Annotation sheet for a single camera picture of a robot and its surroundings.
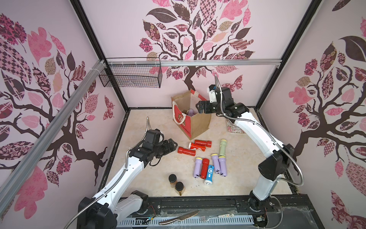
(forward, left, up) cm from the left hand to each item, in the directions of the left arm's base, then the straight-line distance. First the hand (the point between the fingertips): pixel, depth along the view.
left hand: (172, 150), depth 79 cm
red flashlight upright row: (-7, -19, -12) cm, 23 cm away
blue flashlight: (-13, -20, -12) cm, 27 cm away
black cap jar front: (-17, -4, -8) cm, 19 cm away
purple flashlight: (-1, -26, -12) cm, 29 cm away
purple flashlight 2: (-5, -30, -12) cm, 33 cm away
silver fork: (-31, -17, -14) cm, 38 cm away
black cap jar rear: (-14, 0, -6) cm, 16 cm away
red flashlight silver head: (+9, -12, -10) cm, 18 cm away
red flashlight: (+5, -10, -13) cm, 17 cm away
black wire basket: (+49, +26, +20) cm, 58 cm away
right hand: (+21, -17, +17) cm, 32 cm away
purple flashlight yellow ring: (-6, -15, -12) cm, 20 cm away
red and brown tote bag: (+19, -8, +7) cm, 22 cm away
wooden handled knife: (-31, -5, -14) cm, 34 cm away
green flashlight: (+6, -32, -13) cm, 35 cm away
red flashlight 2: (+11, -22, -11) cm, 27 cm away
